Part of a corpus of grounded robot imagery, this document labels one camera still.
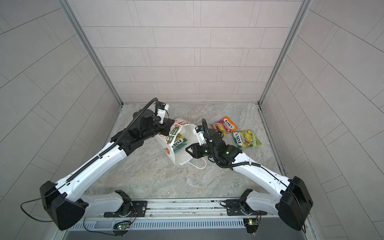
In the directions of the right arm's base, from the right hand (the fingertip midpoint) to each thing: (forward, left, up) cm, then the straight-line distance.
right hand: (188, 150), depth 73 cm
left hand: (+11, +4, +12) cm, 17 cm away
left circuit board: (-28, +30, -13) cm, 43 cm away
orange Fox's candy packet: (+25, -25, -15) cm, 38 cm away
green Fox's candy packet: (+10, +6, -9) cm, 15 cm away
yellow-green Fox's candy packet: (+14, -36, -14) cm, 41 cm away
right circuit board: (-30, -28, -19) cm, 45 cm away
